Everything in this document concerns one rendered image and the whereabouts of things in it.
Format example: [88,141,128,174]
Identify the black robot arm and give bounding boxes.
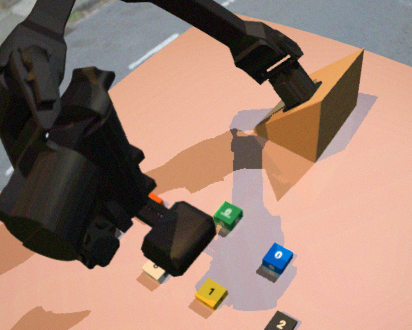
[0,0,322,270]

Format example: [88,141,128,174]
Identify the blue block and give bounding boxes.
[262,243,293,275]

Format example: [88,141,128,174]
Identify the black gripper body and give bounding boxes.
[97,144,217,277]

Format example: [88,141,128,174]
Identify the green block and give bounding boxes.
[213,201,243,231]

